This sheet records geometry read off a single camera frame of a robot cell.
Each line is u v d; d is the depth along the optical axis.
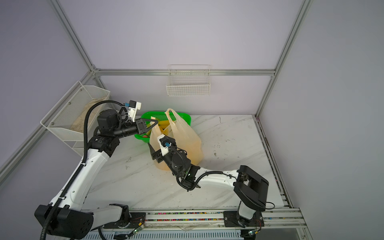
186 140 0.83
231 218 0.74
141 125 0.59
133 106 0.61
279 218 0.76
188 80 0.96
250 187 0.45
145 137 1.03
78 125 0.74
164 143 0.56
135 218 0.74
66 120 0.78
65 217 0.36
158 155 0.61
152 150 0.62
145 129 0.63
